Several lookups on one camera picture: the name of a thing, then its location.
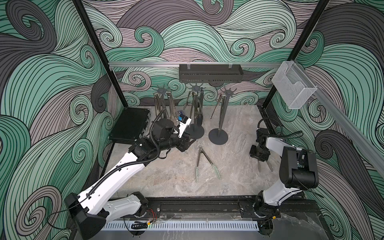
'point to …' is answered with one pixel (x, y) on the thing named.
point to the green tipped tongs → (201, 149)
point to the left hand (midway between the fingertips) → (192, 135)
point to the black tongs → (199, 118)
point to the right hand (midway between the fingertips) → (254, 156)
